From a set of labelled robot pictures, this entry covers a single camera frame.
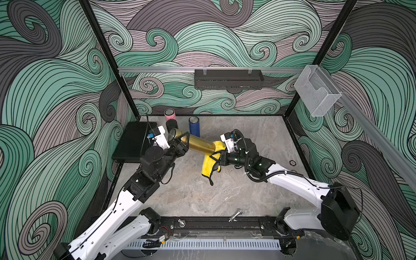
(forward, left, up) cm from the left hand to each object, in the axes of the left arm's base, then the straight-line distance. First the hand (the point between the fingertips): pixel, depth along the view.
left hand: (185, 133), depth 64 cm
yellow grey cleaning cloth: (-5, -11, -15) cm, 19 cm away
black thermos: (+19, +11, -15) cm, 26 cm away
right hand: (-3, -9, -14) cm, 17 cm away
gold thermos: (+1, -4, -8) cm, 9 cm away
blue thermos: (+20, -2, -18) cm, 27 cm away
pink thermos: (+26, +13, -15) cm, 33 cm away
